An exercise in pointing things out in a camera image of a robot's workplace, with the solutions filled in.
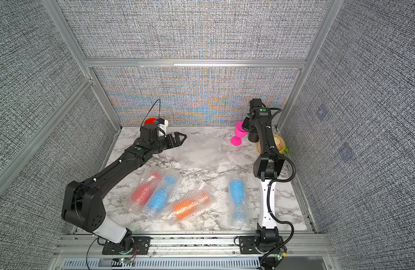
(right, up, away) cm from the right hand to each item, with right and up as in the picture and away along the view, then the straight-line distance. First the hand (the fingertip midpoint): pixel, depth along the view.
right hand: (248, 124), depth 97 cm
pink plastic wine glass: (-6, -5, 0) cm, 8 cm away
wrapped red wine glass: (-54, -30, -12) cm, 62 cm away
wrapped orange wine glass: (-36, -41, -21) cm, 59 cm away
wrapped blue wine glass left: (-47, -37, -19) cm, 63 cm away
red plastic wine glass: (-58, +2, +5) cm, 59 cm away
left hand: (-36, -8, -15) cm, 40 cm away
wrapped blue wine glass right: (-9, -38, -18) cm, 43 cm away
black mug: (+7, -7, +14) cm, 17 cm away
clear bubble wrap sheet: (-27, -15, +10) cm, 33 cm away
